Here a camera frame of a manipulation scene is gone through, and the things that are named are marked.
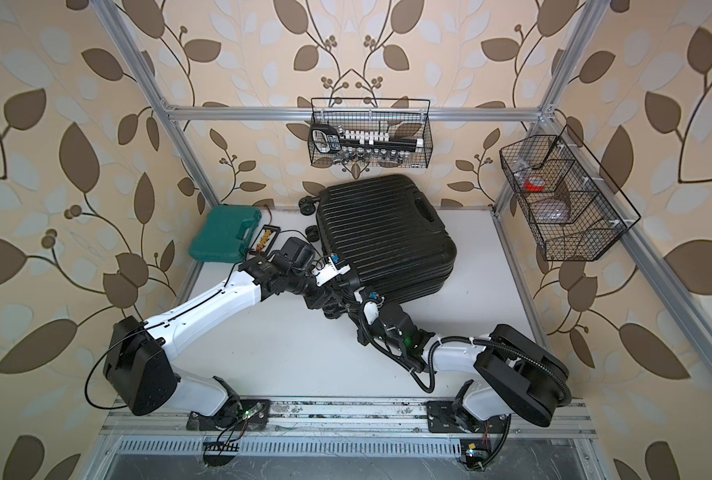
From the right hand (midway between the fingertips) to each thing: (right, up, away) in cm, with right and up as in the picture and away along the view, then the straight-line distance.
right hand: (349, 314), depth 84 cm
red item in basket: (+51, +36, -3) cm, 63 cm away
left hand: (-4, +8, -4) cm, 10 cm away
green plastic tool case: (-47, +23, +25) cm, 58 cm away
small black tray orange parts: (-32, +21, +25) cm, 46 cm away
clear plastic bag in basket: (+50, +28, -11) cm, 59 cm away
